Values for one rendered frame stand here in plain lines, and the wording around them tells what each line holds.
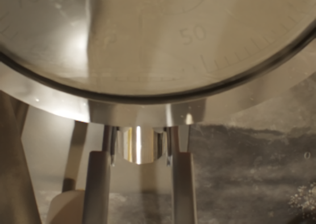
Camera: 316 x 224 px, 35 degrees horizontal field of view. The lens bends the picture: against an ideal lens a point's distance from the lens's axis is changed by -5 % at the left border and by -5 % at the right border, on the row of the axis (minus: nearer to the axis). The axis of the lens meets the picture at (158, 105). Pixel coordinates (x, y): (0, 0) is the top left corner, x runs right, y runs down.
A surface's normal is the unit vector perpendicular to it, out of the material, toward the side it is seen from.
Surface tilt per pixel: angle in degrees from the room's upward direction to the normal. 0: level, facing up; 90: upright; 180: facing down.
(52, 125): 0
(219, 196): 0
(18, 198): 56
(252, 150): 0
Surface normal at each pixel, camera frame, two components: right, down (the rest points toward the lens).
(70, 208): -0.07, -0.75
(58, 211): -0.45, -0.66
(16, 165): 0.66, -0.07
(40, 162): 0.00, 0.66
